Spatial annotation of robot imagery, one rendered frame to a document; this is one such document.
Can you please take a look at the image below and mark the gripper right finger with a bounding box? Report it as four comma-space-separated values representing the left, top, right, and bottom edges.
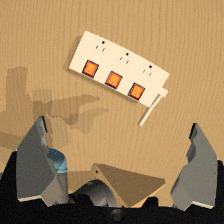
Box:
170, 123, 224, 224

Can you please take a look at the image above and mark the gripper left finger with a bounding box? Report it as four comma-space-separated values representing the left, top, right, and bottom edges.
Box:
0, 116, 63, 224

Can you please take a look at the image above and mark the cream power strip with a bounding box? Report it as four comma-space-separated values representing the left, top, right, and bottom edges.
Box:
69, 31, 169, 126

